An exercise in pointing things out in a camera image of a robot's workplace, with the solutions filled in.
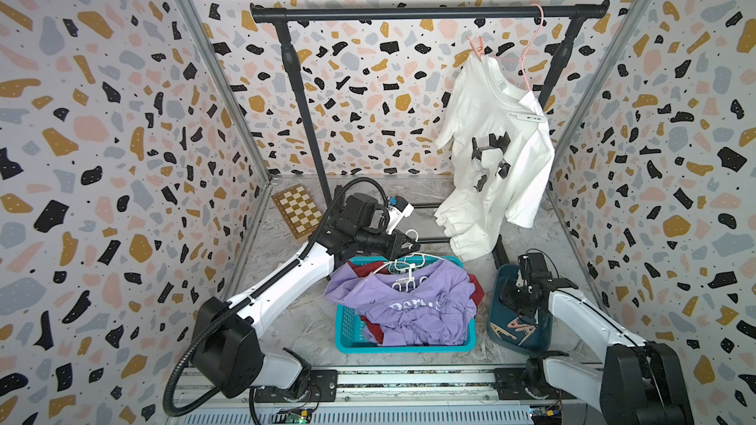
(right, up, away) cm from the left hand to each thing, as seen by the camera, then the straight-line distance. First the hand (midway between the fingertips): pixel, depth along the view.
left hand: (421, 247), depth 73 cm
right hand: (+26, -18, +16) cm, 36 cm away
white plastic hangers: (-3, -4, 0) cm, 5 cm away
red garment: (-16, -7, +9) cm, 20 cm away
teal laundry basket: (-19, -26, +7) cm, 33 cm away
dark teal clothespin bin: (+26, -25, +10) cm, 38 cm away
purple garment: (-3, -16, +6) cm, 18 cm away
